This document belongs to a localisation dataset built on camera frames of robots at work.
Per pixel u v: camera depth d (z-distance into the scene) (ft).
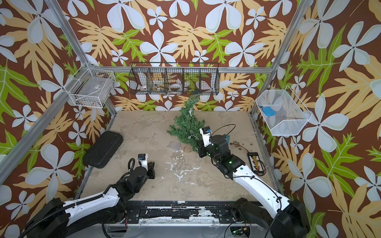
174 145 3.25
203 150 2.24
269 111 2.83
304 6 2.26
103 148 3.00
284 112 2.72
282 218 1.24
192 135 2.53
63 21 2.36
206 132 2.13
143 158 2.39
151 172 2.45
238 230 2.42
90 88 2.82
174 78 3.20
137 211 2.48
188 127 2.55
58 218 1.37
